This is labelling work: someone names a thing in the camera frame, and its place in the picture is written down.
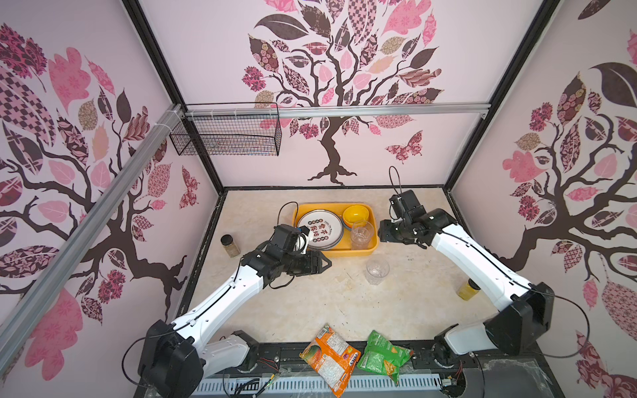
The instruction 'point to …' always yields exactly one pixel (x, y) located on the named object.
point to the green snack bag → (382, 356)
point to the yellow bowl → (353, 212)
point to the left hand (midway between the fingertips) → (324, 269)
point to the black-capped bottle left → (229, 245)
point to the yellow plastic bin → (337, 208)
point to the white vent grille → (305, 385)
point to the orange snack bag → (332, 357)
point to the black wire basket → (232, 137)
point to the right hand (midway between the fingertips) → (385, 229)
